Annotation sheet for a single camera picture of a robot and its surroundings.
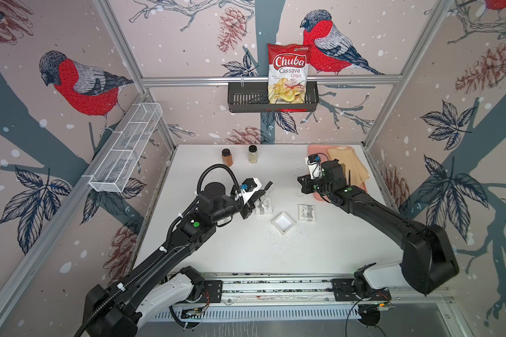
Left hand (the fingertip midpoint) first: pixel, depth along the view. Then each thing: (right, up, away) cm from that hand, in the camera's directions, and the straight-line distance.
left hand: (265, 188), depth 69 cm
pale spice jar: (-5, +13, +39) cm, 41 cm away
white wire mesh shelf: (-54, +15, +10) cm, 57 cm away
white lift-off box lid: (+19, -14, +23) cm, 33 cm away
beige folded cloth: (+48, +13, +48) cm, 68 cm away
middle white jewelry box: (+1, -11, +24) cm, 27 cm away
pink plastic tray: (+35, +15, +50) cm, 63 cm away
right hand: (+14, +2, +18) cm, 23 cm away
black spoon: (+45, 0, +38) cm, 59 cm away
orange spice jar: (-19, +11, +38) cm, 44 cm away
